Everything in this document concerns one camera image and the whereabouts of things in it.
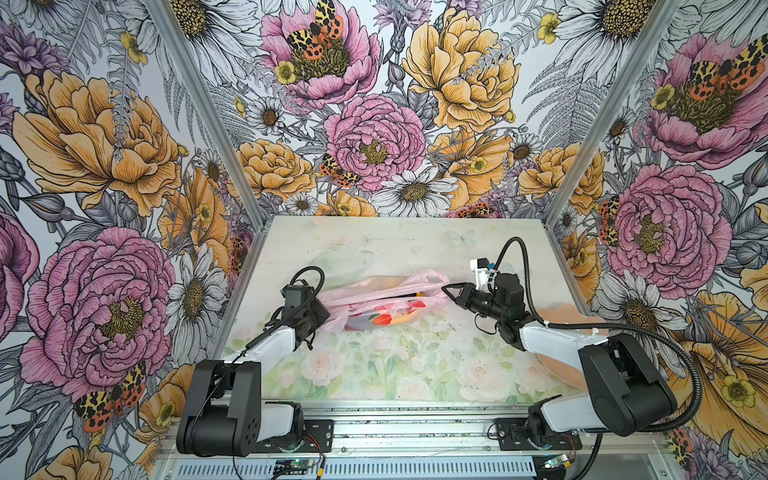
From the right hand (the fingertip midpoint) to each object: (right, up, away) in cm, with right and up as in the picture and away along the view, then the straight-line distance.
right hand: (443, 294), depth 86 cm
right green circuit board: (+24, -37, -14) cm, 46 cm away
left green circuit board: (-37, -37, -14) cm, 54 cm away
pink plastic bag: (-17, -2, +1) cm, 17 cm away
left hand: (-36, -9, +7) cm, 37 cm away
